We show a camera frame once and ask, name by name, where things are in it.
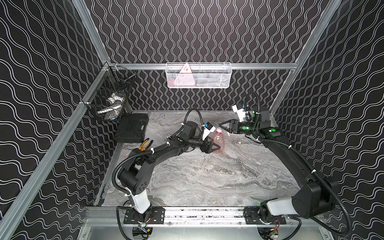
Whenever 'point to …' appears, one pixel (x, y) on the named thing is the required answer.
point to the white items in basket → (112, 112)
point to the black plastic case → (131, 128)
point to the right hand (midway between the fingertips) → (222, 124)
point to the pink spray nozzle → (219, 130)
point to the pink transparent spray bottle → (219, 139)
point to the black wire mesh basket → (115, 79)
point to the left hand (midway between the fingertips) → (216, 141)
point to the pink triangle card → (184, 76)
